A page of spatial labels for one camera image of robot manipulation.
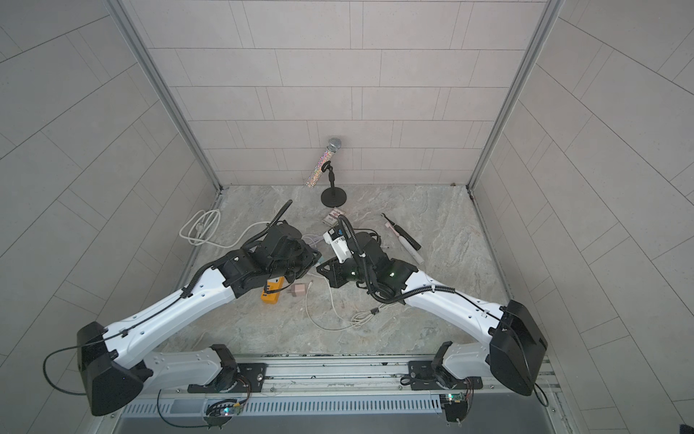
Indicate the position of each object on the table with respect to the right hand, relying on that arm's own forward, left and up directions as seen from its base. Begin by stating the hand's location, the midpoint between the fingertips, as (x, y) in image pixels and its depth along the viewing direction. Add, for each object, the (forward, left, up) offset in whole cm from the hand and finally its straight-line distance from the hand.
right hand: (319, 270), depth 72 cm
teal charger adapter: (+1, -1, +3) cm, 3 cm away
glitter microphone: (+43, -1, +5) cm, 43 cm away
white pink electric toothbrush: (+12, -31, -18) cm, 38 cm away
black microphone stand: (+43, -1, -16) cm, 46 cm away
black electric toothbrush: (+24, -27, -18) cm, 40 cm away
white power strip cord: (+31, +50, -16) cm, 61 cm away
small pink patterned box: (+31, -1, -17) cm, 35 cm away
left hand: (+3, -4, +1) cm, 5 cm away
